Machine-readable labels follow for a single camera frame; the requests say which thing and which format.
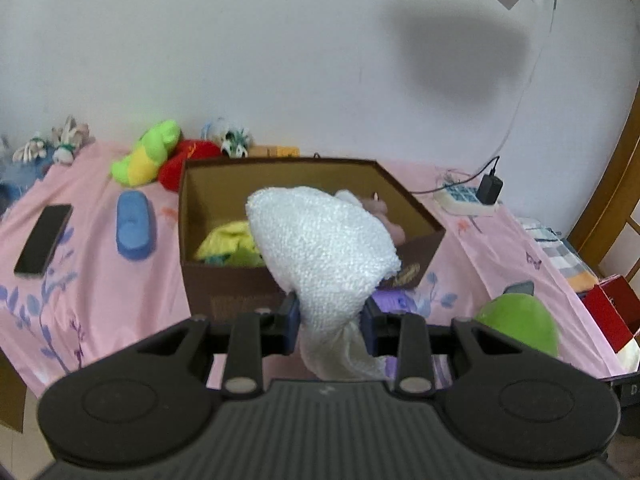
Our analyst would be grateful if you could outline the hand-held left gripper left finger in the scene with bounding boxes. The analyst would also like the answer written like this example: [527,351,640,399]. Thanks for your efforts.
[132,294,301,397]

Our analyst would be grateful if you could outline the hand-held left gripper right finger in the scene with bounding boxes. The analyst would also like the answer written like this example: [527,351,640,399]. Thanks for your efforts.
[361,300,528,395]

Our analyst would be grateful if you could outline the brown cardboard box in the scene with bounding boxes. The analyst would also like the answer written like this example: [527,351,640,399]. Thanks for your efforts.
[178,157,447,322]

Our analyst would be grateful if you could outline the white towel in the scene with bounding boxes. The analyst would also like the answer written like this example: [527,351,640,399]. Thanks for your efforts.
[245,186,401,382]

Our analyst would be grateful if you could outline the yellow cloth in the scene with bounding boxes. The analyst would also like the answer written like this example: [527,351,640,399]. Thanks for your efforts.
[195,221,266,267]

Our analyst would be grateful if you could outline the white thin cloth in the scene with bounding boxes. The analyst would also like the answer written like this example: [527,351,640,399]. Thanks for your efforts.
[334,190,367,212]

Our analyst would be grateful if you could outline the purple tissue packet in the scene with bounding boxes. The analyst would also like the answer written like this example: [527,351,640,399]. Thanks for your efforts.
[375,287,432,397]

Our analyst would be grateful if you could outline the green bug plush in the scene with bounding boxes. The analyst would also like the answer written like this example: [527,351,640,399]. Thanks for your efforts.
[474,294,560,359]

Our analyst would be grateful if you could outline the white power strip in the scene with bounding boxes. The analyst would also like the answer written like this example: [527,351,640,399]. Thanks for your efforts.
[432,183,502,217]

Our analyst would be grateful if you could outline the orange box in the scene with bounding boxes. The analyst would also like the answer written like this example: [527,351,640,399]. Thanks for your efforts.
[248,144,301,159]

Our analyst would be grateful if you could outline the blue plush slipper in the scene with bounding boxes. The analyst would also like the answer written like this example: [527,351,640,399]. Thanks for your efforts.
[116,190,156,261]

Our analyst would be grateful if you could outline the black charger adapter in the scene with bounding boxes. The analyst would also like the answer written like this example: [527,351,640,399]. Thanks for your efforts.
[476,174,504,206]

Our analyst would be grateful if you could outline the small green white plush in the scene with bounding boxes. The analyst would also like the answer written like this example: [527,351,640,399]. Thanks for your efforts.
[220,130,251,159]

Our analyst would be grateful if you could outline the red plush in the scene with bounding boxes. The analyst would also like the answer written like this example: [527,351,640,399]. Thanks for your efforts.
[158,140,224,192]

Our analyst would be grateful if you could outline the checked cloth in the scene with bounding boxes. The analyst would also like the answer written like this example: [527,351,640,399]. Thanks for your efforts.
[517,217,599,292]

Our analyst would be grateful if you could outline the light blue plush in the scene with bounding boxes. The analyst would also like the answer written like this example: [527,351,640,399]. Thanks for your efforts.
[201,117,231,141]

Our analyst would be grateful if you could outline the green caterpillar plush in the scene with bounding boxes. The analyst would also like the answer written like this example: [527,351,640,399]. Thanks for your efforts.
[110,120,182,186]

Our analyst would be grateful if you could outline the red box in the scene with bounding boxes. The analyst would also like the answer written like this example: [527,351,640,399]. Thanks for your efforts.
[582,275,640,352]

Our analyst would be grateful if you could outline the black smartphone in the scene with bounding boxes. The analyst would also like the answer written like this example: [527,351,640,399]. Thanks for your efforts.
[13,204,74,279]

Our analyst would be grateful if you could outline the grey bunny plush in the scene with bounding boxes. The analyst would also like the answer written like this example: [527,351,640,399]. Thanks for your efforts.
[51,115,96,166]

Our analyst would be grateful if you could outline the plain cardboard box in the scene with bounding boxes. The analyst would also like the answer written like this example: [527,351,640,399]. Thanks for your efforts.
[0,350,27,434]

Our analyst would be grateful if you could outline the blue cloth bag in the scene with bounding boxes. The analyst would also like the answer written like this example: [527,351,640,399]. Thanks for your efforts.
[0,160,52,213]

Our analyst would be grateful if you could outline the black cable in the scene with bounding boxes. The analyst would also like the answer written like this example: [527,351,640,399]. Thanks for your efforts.
[410,156,501,197]

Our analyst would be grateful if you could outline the wooden frame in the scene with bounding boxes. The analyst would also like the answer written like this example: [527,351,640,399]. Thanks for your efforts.
[567,110,640,282]

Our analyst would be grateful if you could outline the white wall cable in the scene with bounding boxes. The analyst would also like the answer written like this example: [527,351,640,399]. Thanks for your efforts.
[499,0,562,157]

